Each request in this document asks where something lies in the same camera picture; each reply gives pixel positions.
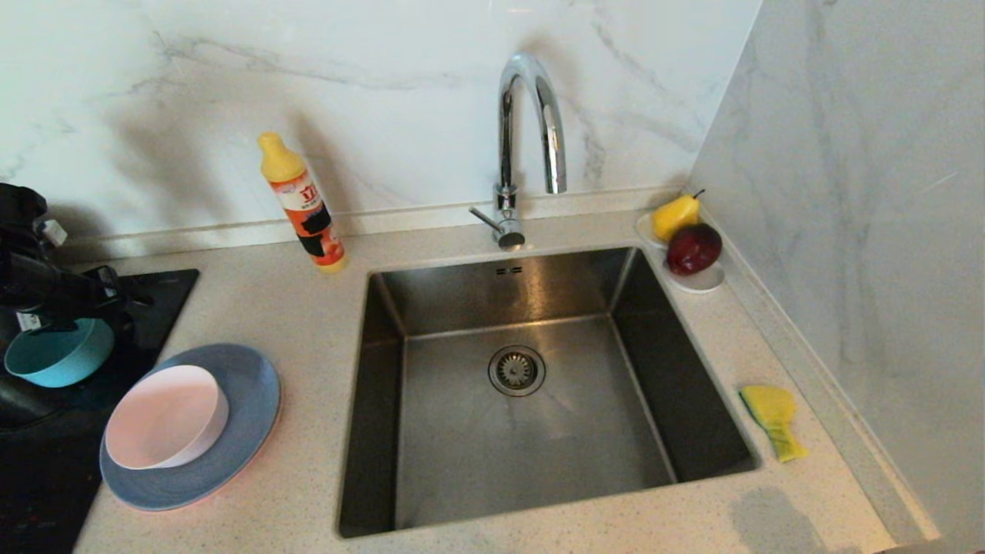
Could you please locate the chrome gooseneck faucet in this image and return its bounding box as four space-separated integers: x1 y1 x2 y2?
471 52 568 251

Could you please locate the black induction cooktop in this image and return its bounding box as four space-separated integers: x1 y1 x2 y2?
0 269 201 554

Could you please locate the small light pink plate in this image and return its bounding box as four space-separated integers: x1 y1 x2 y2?
105 365 230 471

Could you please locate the large pink plate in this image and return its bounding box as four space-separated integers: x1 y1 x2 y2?
169 400 284 512

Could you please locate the yellow sponge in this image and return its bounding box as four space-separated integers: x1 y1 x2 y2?
739 385 810 463

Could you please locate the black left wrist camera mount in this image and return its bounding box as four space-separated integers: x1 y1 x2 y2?
0 183 48 262

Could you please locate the orange yellow dish soap bottle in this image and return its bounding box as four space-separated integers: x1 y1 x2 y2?
258 132 348 274

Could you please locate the yellow pear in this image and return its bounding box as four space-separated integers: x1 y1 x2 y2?
653 190 705 244

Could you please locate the dark red apple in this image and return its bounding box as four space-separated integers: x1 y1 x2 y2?
666 223 724 276

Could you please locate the round metal drain strainer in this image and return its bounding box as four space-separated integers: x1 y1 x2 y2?
489 345 547 398

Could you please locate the black frying pan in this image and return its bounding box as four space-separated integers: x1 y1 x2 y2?
0 331 143 432

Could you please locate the blue plate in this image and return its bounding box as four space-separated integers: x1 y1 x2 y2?
98 343 282 512

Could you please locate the teal bowl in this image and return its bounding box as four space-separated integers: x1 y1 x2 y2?
4 318 116 388

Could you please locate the small white fruit dish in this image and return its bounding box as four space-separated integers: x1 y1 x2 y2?
636 213 726 294

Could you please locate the stainless steel sink basin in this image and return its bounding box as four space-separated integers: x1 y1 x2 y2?
339 246 761 538

